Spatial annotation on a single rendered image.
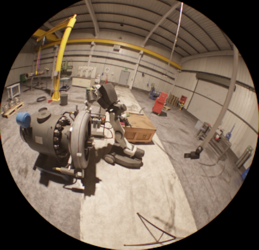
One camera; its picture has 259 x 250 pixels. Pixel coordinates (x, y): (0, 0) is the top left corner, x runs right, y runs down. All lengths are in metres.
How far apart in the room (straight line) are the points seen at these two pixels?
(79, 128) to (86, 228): 1.33
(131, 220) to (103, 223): 0.39
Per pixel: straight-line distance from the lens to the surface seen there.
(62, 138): 1.10
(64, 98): 3.69
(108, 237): 1.52
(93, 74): 7.41
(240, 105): 8.33
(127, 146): 1.53
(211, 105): 9.00
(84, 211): 1.46
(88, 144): 0.98
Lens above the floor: 1.44
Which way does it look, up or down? 28 degrees down
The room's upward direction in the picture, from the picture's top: 17 degrees clockwise
